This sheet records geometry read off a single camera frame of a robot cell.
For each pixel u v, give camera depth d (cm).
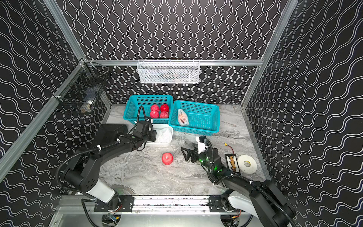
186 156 73
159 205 76
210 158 63
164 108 110
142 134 71
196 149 72
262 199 42
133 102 115
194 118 113
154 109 110
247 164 88
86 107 84
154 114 106
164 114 106
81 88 93
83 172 45
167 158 85
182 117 103
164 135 93
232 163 88
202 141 72
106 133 95
